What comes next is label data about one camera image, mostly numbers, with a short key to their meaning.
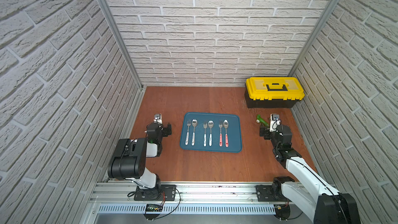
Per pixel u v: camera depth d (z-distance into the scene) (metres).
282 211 0.70
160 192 0.67
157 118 0.81
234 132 0.95
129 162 0.46
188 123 0.98
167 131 0.86
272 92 0.97
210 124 0.97
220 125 0.97
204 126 0.97
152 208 0.72
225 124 0.97
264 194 0.74
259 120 0.98
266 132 0.76
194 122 0.97
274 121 0.71
